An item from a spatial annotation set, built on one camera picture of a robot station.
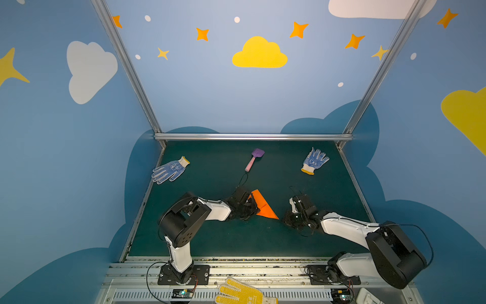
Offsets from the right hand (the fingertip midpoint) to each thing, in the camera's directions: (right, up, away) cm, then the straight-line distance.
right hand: (281, 217), depth 89 cm
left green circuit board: (-42, -24, -17) cm, 51 cm away
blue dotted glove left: (-58, +24, +19) cm, 65 cm away
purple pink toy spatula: (-10, +33, +27) cm, 43 cm away
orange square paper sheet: (-9, +5, +6) cm, 12 cm away
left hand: (-9, +3, +1) cm, 9 cm away
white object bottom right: (+27, -23, -20) cm, 41 cm away
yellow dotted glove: (-22, -23, -18) cm, 37 cm away
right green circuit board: (+20, -25, -18) cm, 36 cm away
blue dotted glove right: (+26, +28, +25) cm, 46 cm away
